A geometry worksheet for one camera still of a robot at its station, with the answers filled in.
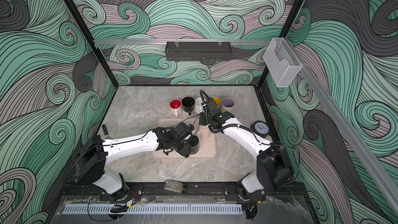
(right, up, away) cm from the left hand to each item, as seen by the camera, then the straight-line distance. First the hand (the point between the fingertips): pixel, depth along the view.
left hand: (188, 147), depth 81 cm
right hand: (+8, +15, +4) cm, 17 cm away
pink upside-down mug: (+9, +6, +5) cm, 12 cm away
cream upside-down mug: (-10, +20, +23) cm, 32 cm away
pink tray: (+11, -3, +7) cm, 13 cm away
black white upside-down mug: (-1, +22, +16) cm, 27 cm away
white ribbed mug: (+6, +20, +17) cm, 27 cm away
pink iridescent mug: (+25, +22, +15) cm, 36 cm away
